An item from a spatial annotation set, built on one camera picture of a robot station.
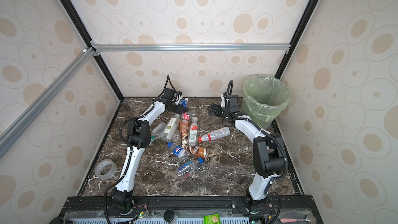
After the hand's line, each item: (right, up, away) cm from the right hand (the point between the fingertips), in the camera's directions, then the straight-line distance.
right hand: (214, 108), depth 93 cm
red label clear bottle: (-18, -6, +10) cm, 21 cm away
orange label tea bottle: (-19, -10, +5) cm, 22 cm away
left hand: (-20, +3, +16) cm, 26 cm away
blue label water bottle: (-20, +4, +17) cm, 27 cm away
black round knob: (-21, -44, -30) cm, 58 cm away
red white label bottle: (-13, -15, +1) cm, 20 cm away
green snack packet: (-3, -50, -24) cm, 56 cm away
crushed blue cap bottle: (-17, -33, -8) cm, 38 cm away
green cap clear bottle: (-35, -14, 0) cm, 37 cm away
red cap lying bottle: (+1, -16, +2) cm, 16 cm away
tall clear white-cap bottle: (-26, -12, -1) cm, 29 cm away
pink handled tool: (+43, -52, -22) cm, 71 cm away
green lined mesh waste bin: (+34, +7, +10) cm, 36 cm away
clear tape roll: (-63, -32, -10) cm, 71 cm away
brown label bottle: (-9, -24, -6) cm, 27 cm away
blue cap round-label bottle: (-20, -25, -6) cm, 32 cm away
